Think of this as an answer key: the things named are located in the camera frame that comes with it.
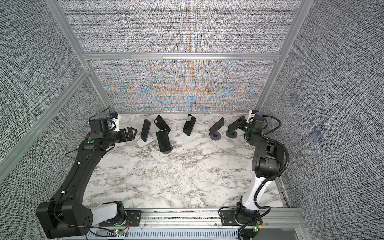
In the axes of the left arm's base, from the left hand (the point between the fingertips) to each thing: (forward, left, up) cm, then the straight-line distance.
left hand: (129, 130), depth 81 cm
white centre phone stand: (+10, -29, -20) cm, 37 cm away
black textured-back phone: (+13, -14, -11) cm, 22 cm away
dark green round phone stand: (+11, -63, -22) cm, 68 cm away
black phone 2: (+12, -63, -13) cm, 66 cm away
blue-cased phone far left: (+10, -4, -12) cm, 16 cm away
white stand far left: (+6, 0, -20) cm, 21 cm away
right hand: (+15, -67, -9) cm, 69 cm away
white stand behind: (+13, -20, -21) cm, 32 cm away
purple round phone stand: (+10, -51, -22) cm, 57 cm away
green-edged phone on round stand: (+1, -17, -12) cm, 20 cm away
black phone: (+11, -51, -12) cm, 54 cm away
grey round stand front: (-2, -19, -20) cm, 27 cm away
